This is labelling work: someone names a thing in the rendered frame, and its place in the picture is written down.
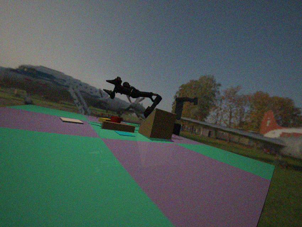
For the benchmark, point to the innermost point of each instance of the tan flat square tile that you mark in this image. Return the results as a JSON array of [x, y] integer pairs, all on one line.
[[71, 120]]

